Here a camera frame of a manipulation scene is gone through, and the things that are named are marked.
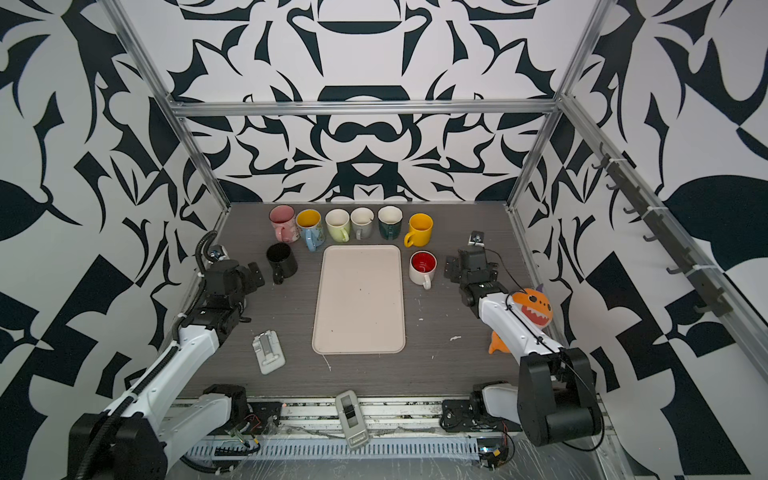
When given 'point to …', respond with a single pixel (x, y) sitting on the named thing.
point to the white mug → (422, 266)
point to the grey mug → (361, 219)
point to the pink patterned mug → (283, 217)
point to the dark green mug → (389, 219)
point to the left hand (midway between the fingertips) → (234, 266)
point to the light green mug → (338, 225)
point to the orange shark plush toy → (537, 304)
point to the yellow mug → (420, 230)
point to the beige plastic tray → (359, 305)
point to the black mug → (282, 261)
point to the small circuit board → (492, 456)
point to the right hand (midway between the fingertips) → (471, 259)
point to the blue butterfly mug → (310, 224)
